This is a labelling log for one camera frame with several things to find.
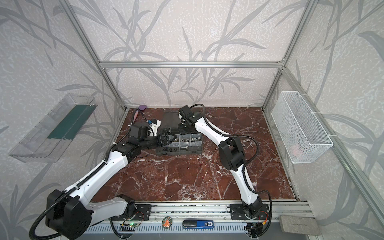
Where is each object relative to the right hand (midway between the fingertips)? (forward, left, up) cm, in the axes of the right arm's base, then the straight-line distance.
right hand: (181, 126), depth 95 cm
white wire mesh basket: (-24, -55, +23) cm, 65 cm away
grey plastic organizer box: (-7, -4, -10) cm, 13 cm away
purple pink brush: (+30, +37, -13) cm, 49 cm away
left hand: (-13, +2, +11) cm, 17 cm away
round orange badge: (-50, +4, -10) cm, 51 cm away
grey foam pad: (-51, -57, -7) cm, 77 cm away
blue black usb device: (-51, -8, -5) cm, 52 cm away
